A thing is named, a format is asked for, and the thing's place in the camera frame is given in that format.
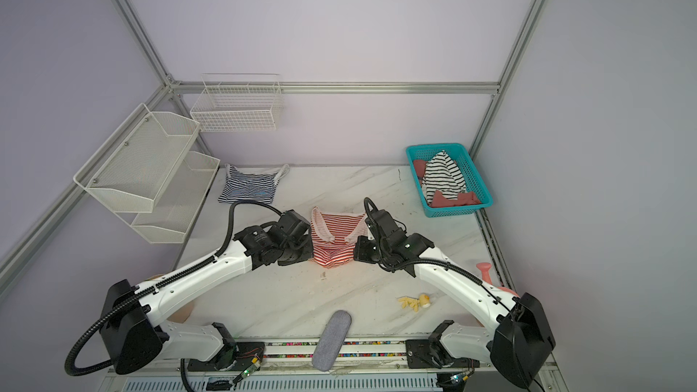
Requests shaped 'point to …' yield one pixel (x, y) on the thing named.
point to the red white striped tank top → (333, 236)
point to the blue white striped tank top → (250, 187)
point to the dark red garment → (464, 199)
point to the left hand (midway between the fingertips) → (309, 253)
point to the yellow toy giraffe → (424, 300)
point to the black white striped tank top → (442, 175)
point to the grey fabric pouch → (331, 341)
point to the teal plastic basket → (463, 160)
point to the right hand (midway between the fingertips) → (348, 254)
